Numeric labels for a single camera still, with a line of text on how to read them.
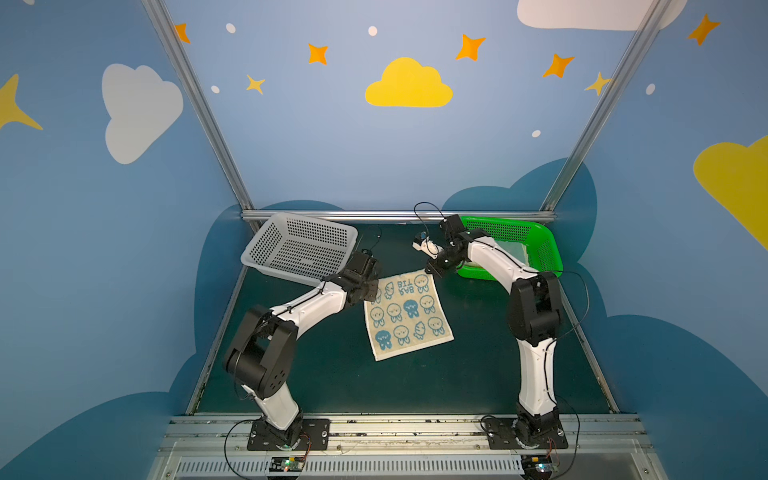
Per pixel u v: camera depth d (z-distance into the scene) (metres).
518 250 1.11
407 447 0.73
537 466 0.71
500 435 0.75
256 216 1.17
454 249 0.75
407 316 0.96
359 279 0.71
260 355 0.46
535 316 0.56
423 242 0.88
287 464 0.70
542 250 1.11
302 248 1.15
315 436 0.75
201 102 0.84
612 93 0.83
